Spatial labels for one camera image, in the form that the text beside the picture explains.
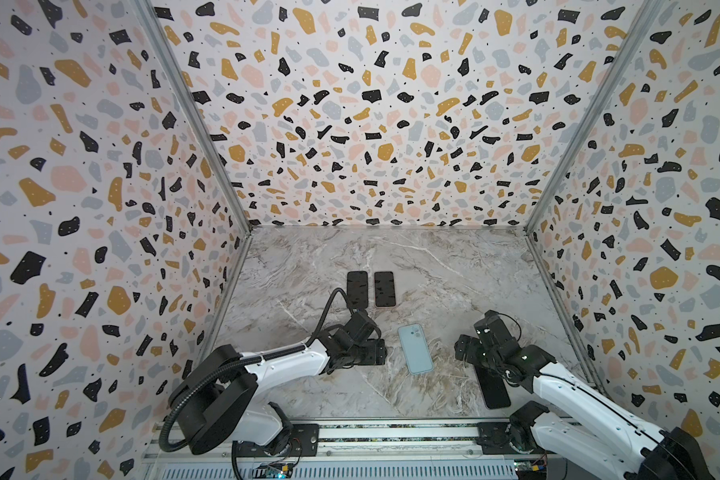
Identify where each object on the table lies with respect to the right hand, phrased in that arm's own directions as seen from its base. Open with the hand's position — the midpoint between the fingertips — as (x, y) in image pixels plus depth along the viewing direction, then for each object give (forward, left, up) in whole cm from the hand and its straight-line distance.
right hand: (463, 343), depth 84 cm
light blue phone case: (+1, +12, -8) cm, 15 cm away
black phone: (+22, +32, -6) cm, 39 cm away
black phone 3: (-9, -9, -8) cm, 15 cm away
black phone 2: (+22, +22, -6) cm, 32 cm away
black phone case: (+23, +32, -6) cm, 40 cm away
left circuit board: (-30, +48, -5) cm, 57 cm away
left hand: (-2, +23, -1) cm, 24 cm away
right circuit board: (-28, -12, -7) cm, 32 cm away
